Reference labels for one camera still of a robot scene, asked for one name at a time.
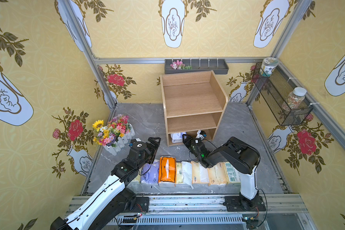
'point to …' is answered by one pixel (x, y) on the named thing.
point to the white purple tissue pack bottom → (177, 137)
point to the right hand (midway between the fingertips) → (186, 133)
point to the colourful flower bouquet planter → (115, 134)
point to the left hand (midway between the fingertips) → (155, 142)
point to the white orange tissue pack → (200, 173)
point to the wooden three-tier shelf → (194, 102)
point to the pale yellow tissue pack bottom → (138, 178)
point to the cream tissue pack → (218, 174)
